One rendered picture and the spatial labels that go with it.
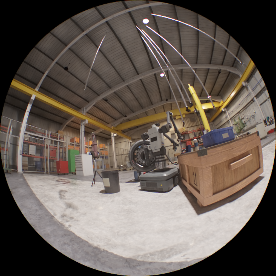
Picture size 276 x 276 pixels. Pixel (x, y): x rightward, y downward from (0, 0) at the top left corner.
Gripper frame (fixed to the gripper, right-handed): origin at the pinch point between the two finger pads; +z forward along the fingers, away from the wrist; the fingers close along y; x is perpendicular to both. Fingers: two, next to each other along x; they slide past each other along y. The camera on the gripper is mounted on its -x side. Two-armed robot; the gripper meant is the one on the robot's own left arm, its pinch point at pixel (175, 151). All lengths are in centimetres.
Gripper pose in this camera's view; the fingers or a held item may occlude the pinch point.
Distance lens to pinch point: 227.6
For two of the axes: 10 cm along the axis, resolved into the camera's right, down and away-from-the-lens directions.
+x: -7.3, 2.7, 6.3
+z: 1.4, 9.6, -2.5
